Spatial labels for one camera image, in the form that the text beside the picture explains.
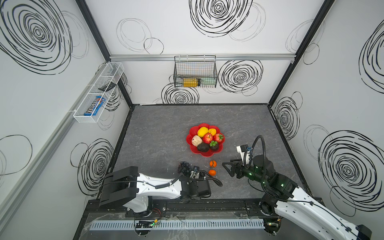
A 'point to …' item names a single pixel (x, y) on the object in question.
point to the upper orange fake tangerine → (213, 163)
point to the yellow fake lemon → (202, 131)
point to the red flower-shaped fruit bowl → (193, 131)
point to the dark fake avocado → (203, 147)
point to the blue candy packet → (95, 106)
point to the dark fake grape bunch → (184, 167)
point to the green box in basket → (209, 82)
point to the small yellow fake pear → (212, 131)
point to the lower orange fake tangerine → (212, 172)
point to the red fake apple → (207, 138)
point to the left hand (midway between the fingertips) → (198, 191)
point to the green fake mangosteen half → (214, 145)
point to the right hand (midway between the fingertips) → (225, 163)
